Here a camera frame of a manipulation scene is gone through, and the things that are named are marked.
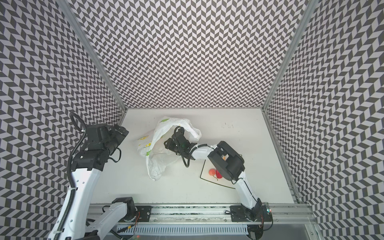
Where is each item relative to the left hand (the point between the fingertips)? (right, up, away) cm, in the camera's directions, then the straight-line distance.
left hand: (121, 135), depth 72 cm
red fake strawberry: (+49, -23, +11) cm, 55 cm away
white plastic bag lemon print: (+15, -5, +1) cm, 16 cm away
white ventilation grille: (+32, -44, -3) cm, 54 cm away
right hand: (+17, -10, +21) cm, 29 cm away
